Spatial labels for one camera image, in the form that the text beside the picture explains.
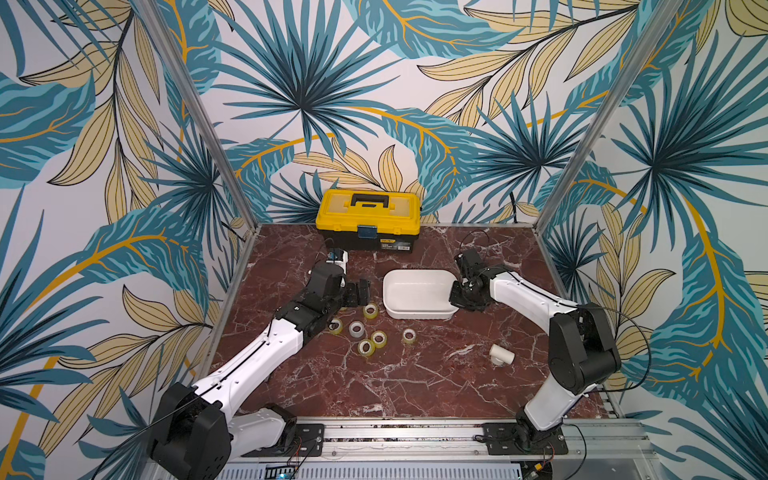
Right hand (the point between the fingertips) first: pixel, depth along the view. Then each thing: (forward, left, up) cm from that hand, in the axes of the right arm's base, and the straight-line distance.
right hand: (457, 300), depth 93 cm
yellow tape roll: (-1, +27, -4) cm, 27 cm away
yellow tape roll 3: (-9, +24, -5) cm, 27 cm away
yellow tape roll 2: (-5, +38, -5) cm, 39 cm away
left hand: (-2, +31, +12) cm, 33 cm away
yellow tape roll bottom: (-12, +28, -4) cm, 31 cm away
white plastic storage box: (+6, +11, -5) cm, 13 cm away
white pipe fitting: (-17, -9, -2) cm, 20 cm away
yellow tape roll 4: (-9, +15, -4) cm, 18 cm away
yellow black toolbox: (+24, +27, +12) cm, 38 cm away
